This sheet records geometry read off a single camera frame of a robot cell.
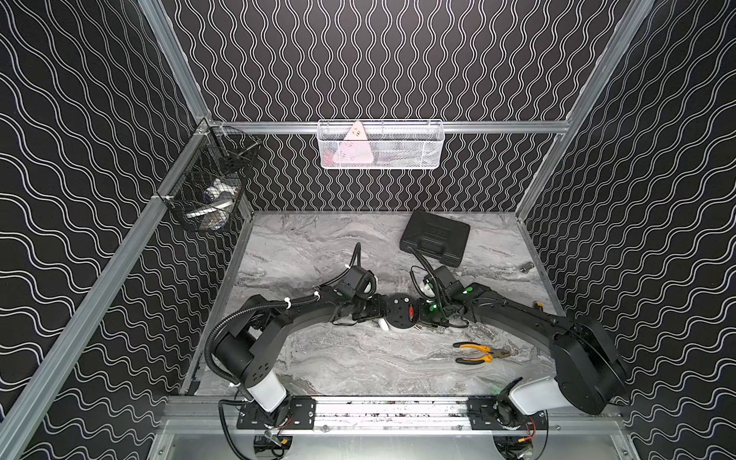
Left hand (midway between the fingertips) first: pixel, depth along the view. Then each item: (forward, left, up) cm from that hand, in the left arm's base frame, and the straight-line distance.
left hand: (388, 308), depth 87 cm
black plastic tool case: (+31, -17, 0) cm, 35 cm away
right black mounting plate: (-26, -25, -5) cm, 36 cm away
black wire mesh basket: (+30, +61, +20) cm, 70 cm away
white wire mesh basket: (+78, +6, +7) cm, 79 cm away
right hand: (-3, -7, 0) cm, 8 cm away
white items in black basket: (+22, +52, +21) cm, 61 cm away
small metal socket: (+22, -50, -3) cm, 54 cm away
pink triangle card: (+40, +13, +29) cm, 51 cm away
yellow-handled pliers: (-11, -29, -5) cm, 31 cm away
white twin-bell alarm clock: (0, -3, -1) cm, 3 cm away
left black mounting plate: (-28, +23, -7) cm, 37 cm away
